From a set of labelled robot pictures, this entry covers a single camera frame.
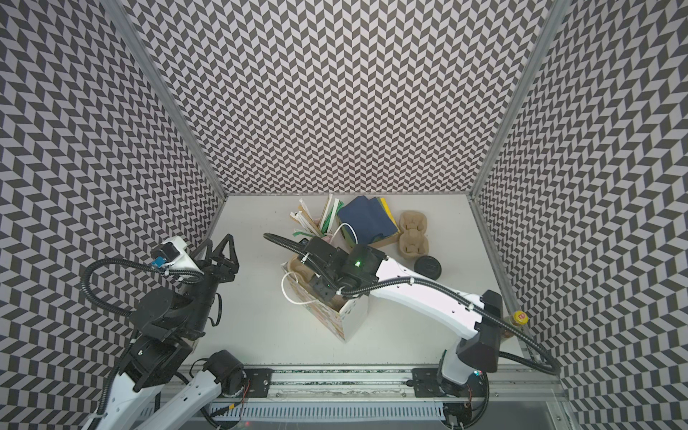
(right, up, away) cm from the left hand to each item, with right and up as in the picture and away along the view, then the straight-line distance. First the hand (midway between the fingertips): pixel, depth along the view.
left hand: (225, 241), depth 61 cm
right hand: (+23, -12, +9) cm, 27 cm away
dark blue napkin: (+35, +5, +39) cm, 52 cm away
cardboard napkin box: (+45, -2, +37) cm, 58 cm away
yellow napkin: (+42, +10, +47) cm, 64 cm away
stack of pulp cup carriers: (+51, -3, +36) cm, 62 cm away
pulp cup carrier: (+16, -10, +8) cm, 20 cm away
